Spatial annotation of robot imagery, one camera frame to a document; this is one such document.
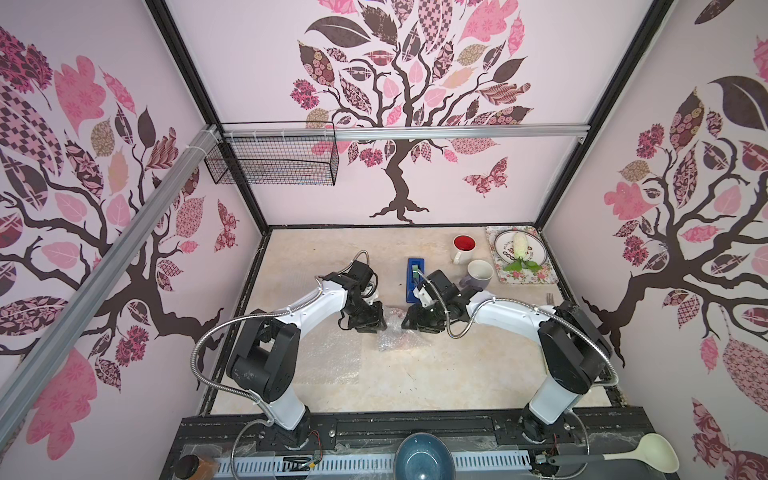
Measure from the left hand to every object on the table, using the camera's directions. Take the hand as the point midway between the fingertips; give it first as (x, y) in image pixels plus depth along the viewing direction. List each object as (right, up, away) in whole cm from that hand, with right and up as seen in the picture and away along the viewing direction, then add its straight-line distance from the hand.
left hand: (382, 334), depth 84 cm
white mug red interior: (+29, +26, +23) cm, 46 cm away
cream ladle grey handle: (+66, -24, -14) cm, 72 cm away
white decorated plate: (+58, +26, +26) cm, 69 cm away
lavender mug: (+34, +16, +19) cm, 42 cm away
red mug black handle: (+3, 0, -3) cm, 5 cm away
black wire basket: (-29, +56, +10) cm, 64 cm away
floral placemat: (+59, +15, +21) cm, 64 cm away
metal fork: (+56, +8, +13) cm, 58 cm away
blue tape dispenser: (+9, +10, +3) cm, 14 cm away
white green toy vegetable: (+51, +26, +25) cm, 63 cm away
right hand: (+8, +2, +2) cm, 8 cm away
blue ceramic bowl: (+11, -25, -15) cm, 31 cm away
